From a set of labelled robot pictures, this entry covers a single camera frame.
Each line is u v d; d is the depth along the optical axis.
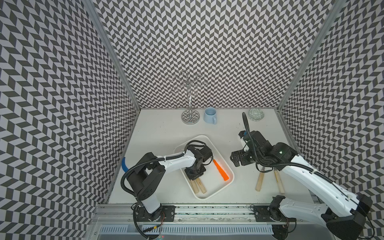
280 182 0.82
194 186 0.80
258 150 0.52
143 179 0.45
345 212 0.38
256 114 1.13
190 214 0.75
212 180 0.83
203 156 0.66
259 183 0.83
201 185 0.80
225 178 0.83
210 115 1.07
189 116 1.30
